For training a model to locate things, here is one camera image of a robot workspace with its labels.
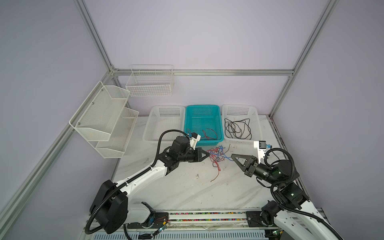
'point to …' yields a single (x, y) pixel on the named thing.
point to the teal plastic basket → (206, 121)
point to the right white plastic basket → (236, 112)
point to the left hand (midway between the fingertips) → (208, 155)
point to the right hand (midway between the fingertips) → (231, 157)
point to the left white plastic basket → (161, 118)
